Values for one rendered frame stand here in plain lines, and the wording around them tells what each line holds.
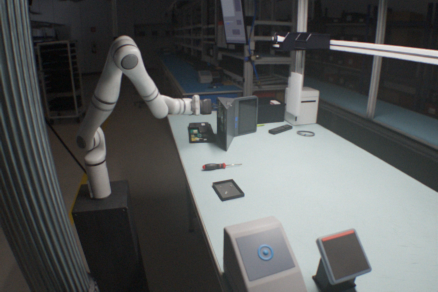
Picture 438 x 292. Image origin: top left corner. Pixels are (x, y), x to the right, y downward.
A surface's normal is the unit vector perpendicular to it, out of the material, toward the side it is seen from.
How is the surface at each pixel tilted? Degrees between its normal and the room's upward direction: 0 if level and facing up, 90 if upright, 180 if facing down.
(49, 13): 90
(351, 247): 32
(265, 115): 90
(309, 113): 90
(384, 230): 0
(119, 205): 0
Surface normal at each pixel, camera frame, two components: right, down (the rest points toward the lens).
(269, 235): 0.15, -0.66
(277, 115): 0.26, 0.32
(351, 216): 0.00, -0.94
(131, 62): 0.51, 0.69
